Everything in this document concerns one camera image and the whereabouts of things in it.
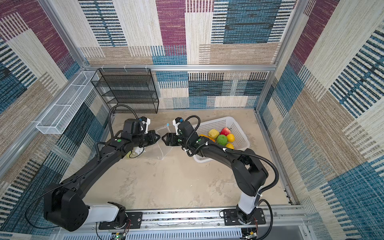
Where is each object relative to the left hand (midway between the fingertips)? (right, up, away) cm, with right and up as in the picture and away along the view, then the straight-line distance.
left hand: (161, 134), depth 81 cm
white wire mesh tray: (-47, +7, -10) cm, 48 cm away
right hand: (+3, -3, +3) cm, 5 cm away
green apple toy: (-8, -6, -22) cm, 25 cm away
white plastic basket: (+47, -6, +14) cm, 49 cm away
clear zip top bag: (-1, -8, -3) cm, 8 cm away
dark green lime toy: (+35, -5, +15) cm, 38 cm away
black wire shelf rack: (-31, +30, +29) cm, 52 cm away
